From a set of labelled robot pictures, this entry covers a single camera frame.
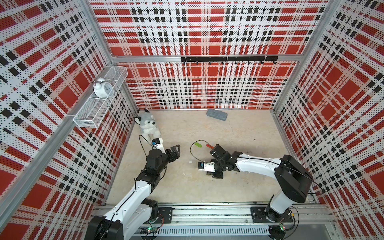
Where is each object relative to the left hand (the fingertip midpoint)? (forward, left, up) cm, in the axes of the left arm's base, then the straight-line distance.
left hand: (178, 147), depth 84 cm
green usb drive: (+10, -11, -14) cm, 20 cm away
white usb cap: (-3, -6, -12) cm, 14 cm away
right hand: (-9, -20, -10) cm, 24 cm away
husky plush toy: (+14, +20, +2) cm, 25 cm away
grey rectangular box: (+36, -26, -11) cm, 45 cm away
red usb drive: (+8, -19, -12) cm, 24 cm away
